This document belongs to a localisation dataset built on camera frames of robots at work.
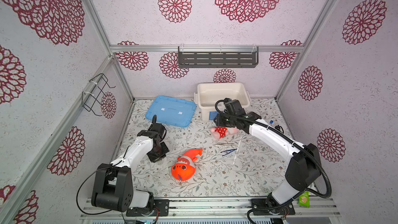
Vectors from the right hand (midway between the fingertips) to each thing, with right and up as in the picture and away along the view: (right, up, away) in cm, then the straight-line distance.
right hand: (216, 117), depth 85 cm
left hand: (-29, -23, 0) cm, 37 cm away
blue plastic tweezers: (+8, -20, +8) cm, 23 cm away
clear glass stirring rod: (+12, -23, +7) cm, 27 cm away
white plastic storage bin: (-3, +16, +28) cm, 32 cm away
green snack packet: (+42, -40, -10) cm, 58 cm away
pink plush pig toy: (+4, -9, +10) cm, 14 cm away
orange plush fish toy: (-17, -26, -7) cm, 31 cm away
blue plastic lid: (-29, +4, +29) cm, 41 cm away
